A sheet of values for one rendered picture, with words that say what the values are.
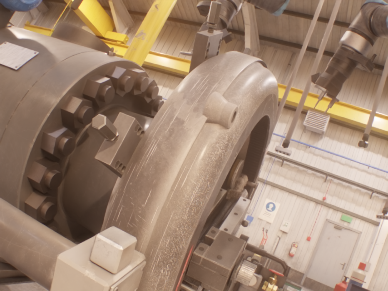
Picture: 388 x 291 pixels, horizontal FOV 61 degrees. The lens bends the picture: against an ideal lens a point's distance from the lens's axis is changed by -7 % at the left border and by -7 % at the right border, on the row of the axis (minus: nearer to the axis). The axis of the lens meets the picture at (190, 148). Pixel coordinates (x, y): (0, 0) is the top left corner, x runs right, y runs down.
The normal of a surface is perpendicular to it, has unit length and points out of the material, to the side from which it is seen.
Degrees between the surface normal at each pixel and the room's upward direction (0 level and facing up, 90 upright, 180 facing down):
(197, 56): 131
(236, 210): 38
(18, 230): 54
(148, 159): 86
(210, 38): 90
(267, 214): 90
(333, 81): 110
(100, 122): 86
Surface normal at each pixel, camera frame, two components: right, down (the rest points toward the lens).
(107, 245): -0.35, 0.09
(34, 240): 0.07, -0.75
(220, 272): -0.42, 0.33
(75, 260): 0.30, -0.93
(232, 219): 0.20, -0.87
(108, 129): 0.55, 0.74
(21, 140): -0.25, -0.17
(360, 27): -0.59, -0.14
